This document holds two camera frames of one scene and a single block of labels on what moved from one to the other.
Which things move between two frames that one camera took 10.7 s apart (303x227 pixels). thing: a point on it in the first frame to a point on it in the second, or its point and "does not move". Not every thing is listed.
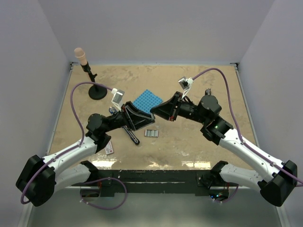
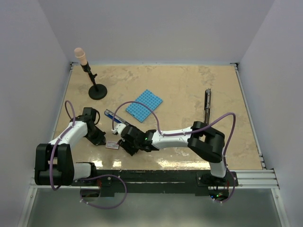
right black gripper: x=167 y=109 to x=124 y=143
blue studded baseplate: x=147 y=100 does not move
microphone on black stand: x=95 y=91 does not move
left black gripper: x=135 y=118 to x=100 y=140
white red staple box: x=109 y=149 to x=112 y=145
